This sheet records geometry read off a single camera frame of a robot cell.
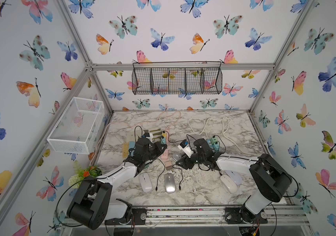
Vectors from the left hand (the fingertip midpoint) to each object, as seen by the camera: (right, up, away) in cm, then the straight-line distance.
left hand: (169, 144), depth 85 cm
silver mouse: (+1, -22, -1) cm, 22 cm away
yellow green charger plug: (-4, +5, +14) cm, 15 cm away
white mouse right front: (+34, -23, -3) cm, 41 cm away
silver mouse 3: (+18, +2, +22) cm, 28 cm away
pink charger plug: (0, -13, +5) cm, 14 cm away
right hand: (+6, -8, +1) cm, 11 cm away
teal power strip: (+29, -2, +9) cm, 30 cm away
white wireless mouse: (-13, -21, -2) cm, 25 cm away
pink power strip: (-3, -8, +8) cm, 12 cm away
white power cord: (+43, +13, +29) cm, 53 cm away
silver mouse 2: (+5, -6, 0) cm, 8 cm away
